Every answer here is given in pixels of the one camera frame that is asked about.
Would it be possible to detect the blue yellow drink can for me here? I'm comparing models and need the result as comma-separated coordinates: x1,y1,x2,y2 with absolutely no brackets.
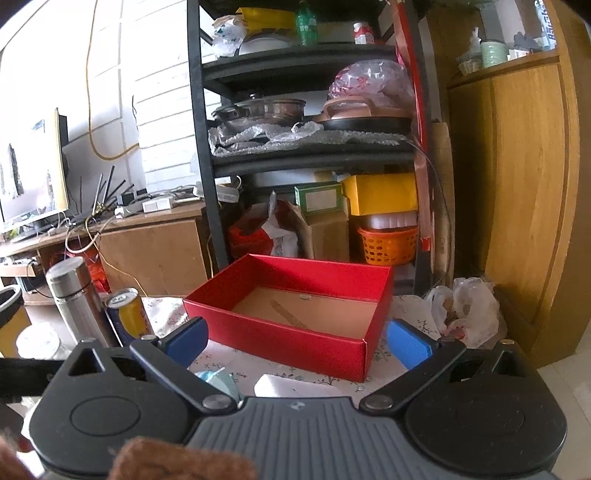
105,288,153,346

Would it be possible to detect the white plastic bag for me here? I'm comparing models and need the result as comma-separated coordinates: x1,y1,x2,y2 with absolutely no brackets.
426,277,502,349

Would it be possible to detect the floral tablecloth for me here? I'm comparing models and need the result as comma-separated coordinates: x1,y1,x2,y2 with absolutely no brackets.
140,294,445,399

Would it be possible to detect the red cardboard box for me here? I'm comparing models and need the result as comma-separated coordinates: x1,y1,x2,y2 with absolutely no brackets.
182,253,395,383

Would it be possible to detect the wooden tv stand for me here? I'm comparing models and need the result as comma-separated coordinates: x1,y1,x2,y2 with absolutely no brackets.
1,201,212,297

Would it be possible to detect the orange plastic basket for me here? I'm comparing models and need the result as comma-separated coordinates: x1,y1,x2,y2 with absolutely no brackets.
358,226,419,266

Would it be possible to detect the stainless steel thermos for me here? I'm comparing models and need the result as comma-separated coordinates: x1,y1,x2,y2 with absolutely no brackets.
46,257,120,347

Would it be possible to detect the red plastic bag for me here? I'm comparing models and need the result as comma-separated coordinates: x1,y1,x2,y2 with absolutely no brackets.
228,217,273,260

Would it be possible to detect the white power adapter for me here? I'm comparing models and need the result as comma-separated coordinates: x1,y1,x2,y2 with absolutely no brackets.
142,196,174,214

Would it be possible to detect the brown cardboard box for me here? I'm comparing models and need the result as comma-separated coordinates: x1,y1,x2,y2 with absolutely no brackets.
290,205,349,262

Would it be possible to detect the yellow box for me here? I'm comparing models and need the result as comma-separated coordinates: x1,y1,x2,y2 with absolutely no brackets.
342,173,419,216

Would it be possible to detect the green white box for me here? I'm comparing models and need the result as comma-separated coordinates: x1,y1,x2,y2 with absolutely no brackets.
294,182,342,216

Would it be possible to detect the television screen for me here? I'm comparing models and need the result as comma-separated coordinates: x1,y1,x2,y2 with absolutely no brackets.
1,108,69,232

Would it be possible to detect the wooden cabinet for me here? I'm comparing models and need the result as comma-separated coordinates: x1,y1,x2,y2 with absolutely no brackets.
427,1,590,367

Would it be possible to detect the brown clay pot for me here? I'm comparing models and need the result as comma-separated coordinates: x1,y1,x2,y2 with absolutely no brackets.
314,96,413,123

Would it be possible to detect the pink plastic bag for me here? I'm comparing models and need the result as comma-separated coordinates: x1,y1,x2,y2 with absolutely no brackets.
329,59,415,110

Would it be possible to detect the black metal shelf rack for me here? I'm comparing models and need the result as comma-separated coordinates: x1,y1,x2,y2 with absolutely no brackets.
186,0,435,296

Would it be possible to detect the green plastic bottle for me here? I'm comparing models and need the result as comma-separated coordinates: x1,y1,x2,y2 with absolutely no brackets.
295,0,318,46

